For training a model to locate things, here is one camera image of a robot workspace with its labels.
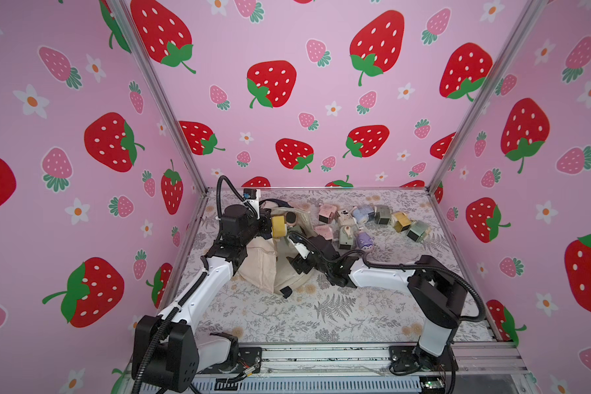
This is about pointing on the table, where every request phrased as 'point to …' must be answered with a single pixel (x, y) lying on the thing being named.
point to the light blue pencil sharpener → (364, 213)
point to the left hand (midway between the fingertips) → (272, 208)
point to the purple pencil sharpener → (364, 240)
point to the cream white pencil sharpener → (345, 219)
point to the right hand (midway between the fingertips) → (292, 252)
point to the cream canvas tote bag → (267, 263)
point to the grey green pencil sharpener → (382, 214)
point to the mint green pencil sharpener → (417, 231)
